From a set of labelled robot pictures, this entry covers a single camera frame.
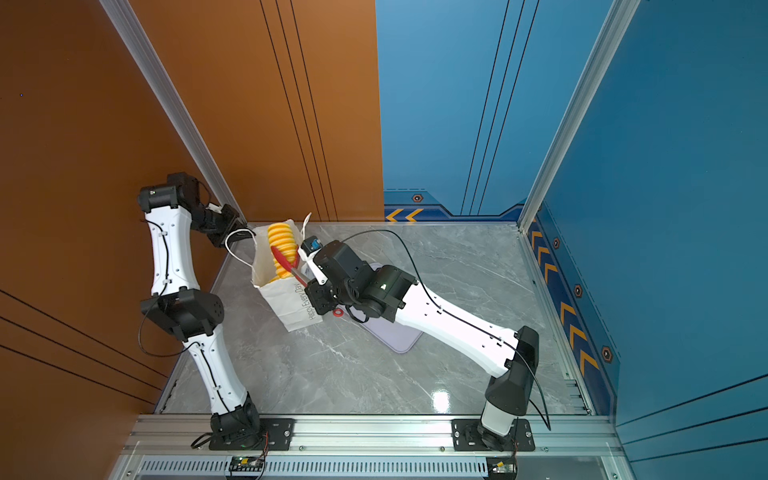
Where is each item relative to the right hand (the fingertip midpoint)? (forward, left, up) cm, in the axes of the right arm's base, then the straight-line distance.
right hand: (311, 286), depth 67 cm
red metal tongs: (+3, +4, +1) cm, 6 cm away
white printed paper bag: (+4, +10, -11) cm, 15 cm away
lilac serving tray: (+2, -19, -29) cm, 35 cm away
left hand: (+22, +20, -2) cm, 30 cm away
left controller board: (-30, +17, -31) cm, 46 cm away
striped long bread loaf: (+12, +9, +3) cm, 15 cm away
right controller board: (-30, -44, -33) cm, 63 cm away
